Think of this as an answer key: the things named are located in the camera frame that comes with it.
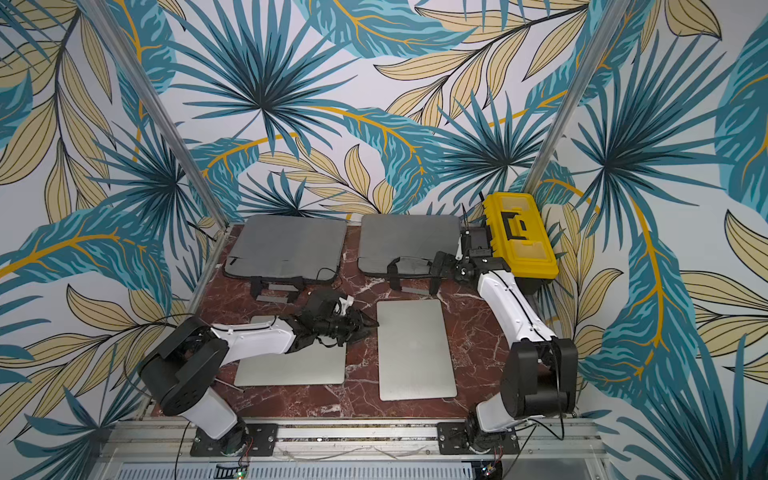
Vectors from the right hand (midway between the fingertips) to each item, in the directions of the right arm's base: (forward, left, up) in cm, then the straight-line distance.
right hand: (448, 268), depth 88 cm
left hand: (-16, +22, -7) cm, 28 cm away
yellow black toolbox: (+11, -25, +1) cm, 27 cm away
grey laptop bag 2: (+20, +12, -12) cm, 26 cm away
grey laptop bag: (+16, +56, -12) cm, 59 cm away
